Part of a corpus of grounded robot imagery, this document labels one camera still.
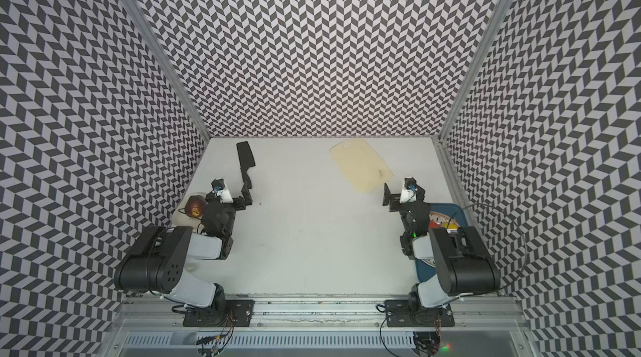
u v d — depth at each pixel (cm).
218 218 70
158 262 46
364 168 108
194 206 89
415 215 68
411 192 75
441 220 89
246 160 112
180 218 91
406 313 73
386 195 88
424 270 81
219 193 75
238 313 73
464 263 45
